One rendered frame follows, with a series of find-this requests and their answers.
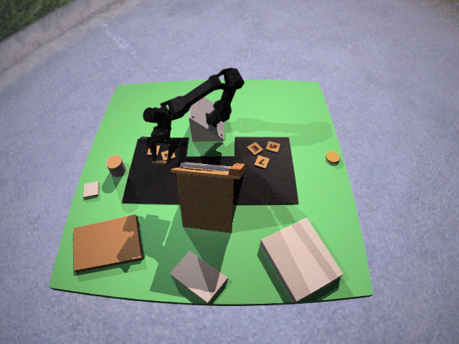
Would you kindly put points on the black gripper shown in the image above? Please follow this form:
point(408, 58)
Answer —
point(174, 143)

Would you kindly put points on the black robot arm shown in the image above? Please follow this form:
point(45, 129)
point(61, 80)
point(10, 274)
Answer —
point(180, 105)

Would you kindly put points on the orange flat rectangular board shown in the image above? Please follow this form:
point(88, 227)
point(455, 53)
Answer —
point(105, 243)

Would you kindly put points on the pale pink flat square tile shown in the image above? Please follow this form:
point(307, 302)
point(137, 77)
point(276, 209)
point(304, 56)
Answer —
point(91, 189)

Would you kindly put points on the orange round disc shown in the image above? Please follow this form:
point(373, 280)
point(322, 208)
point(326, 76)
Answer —
point(332, 157)

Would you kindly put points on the grey cylinder with orange top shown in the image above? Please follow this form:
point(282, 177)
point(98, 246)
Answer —
point(116, 166)

